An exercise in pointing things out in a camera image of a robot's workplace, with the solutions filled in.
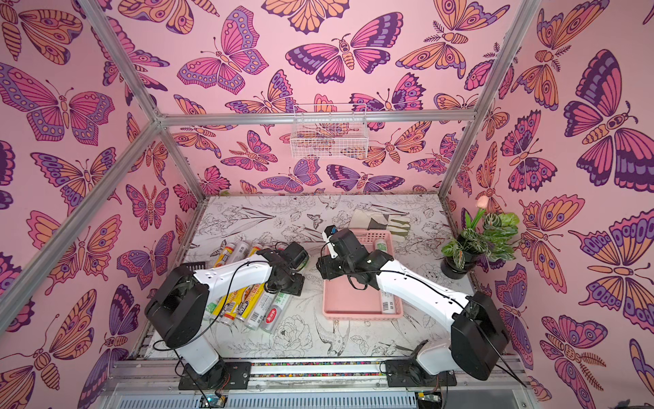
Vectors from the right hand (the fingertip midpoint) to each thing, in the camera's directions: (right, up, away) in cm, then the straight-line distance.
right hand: (319, 265), depth 80 cm
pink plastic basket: (+7, -14, +9) cm, 18 cm away
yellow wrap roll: (-25, -12, +6) cm, 28 cm away
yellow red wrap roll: (-29, -16, +1) cm, 33 cm away
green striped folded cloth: (+32, +13, +30) cm, 45 cm away
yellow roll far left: (-37, 0, +15) cm, 40 cm away
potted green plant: (+50, +10, -6) cm, 51 cm away
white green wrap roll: (+22, -12, +4) cm, 26 cm away
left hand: (-9, -9, +10) cm, 16 cm away
